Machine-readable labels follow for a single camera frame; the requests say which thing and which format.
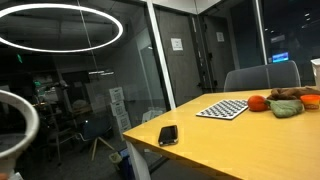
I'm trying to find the green cloth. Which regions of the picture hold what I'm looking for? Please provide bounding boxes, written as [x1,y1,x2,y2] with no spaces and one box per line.
[265,100,303,118]

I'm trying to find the paper sign on door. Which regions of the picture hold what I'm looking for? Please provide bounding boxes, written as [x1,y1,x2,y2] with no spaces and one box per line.
[171,38,183,51]

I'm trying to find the brown cloth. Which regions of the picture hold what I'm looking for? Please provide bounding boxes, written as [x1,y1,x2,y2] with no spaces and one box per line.
[267,87,320,100]

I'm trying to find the orange ball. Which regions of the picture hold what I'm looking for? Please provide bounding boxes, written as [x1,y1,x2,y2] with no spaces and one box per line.
[247,95,268,112]

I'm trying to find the white keyboard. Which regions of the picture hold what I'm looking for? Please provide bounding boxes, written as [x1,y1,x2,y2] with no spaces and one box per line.
[197,99,248,120]

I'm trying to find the grey office chair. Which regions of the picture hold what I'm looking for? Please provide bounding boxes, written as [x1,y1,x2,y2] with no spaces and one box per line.
[224,60,301,92]

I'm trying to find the stacked white boxes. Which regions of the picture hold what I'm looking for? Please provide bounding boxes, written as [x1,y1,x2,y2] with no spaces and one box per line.
[109,87,131,133]

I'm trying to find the paper sign on glass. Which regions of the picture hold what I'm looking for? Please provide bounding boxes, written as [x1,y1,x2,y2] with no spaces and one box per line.
[216,32,224,42]

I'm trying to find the orange container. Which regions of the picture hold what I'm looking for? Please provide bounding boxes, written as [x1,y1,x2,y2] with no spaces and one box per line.
[300,95,320,110]

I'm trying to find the black smartphone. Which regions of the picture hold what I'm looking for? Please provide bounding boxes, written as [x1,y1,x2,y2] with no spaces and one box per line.
[158,125,178,146]

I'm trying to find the blue chair wooden legs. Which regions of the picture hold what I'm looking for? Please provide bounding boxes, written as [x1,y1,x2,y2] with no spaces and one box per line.
[79,118,114,160]

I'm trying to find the blue lit screen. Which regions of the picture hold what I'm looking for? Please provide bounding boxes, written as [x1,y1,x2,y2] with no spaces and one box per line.
[272,52,289,63]

